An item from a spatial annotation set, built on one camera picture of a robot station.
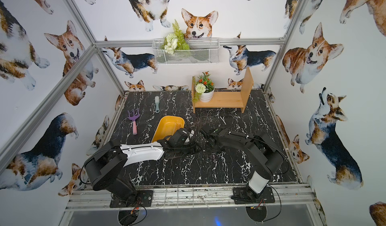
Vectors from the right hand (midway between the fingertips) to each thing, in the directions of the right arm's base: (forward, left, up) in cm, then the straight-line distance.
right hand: (215, 148), depth 90 cm
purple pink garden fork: (+23, +57, -1) cm, 61 cm away
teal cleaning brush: (+39, +43, -1) cm, 58 cm away
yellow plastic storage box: (+16, +32, 0) cm, 36 cm away
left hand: (-1, +8, +6) cm, 10 cm away
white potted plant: (+30, +6, +21) cm, 37 cm away
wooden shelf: (+33, -10, +6) cm, 35 cm away
